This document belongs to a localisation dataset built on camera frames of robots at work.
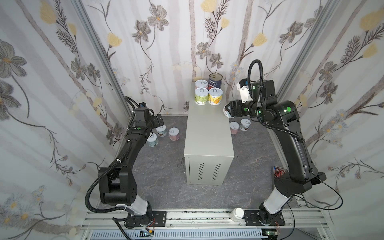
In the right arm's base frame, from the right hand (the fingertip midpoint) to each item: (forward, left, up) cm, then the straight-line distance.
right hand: (235, 101), depth 64 cm
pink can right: (+17, -13, -40) cm, 46 cm away
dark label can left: (+12, +40, -42) cm, 59 cm away
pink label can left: (+10, +31, -42) cm, 53 cm away
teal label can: (+3, +44, -42) cm, 61 cm away
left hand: (+9, +42, -21) cm, 48 cm away
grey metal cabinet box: (-19, +11, -10) cm, 25 cm away
